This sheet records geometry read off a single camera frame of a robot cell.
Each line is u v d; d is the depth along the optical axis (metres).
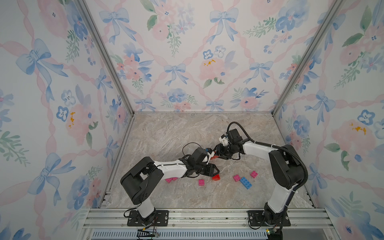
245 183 0.84
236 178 0.86
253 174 0.88
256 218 0.73
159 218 0.75
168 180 0.85
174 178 0.87
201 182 0.84
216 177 0.84
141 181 0.46
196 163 0.70
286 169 0.50
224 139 0.90
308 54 0.86
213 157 0.83
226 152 0.83
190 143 0.79
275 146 0.56
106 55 0.86
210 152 0.81
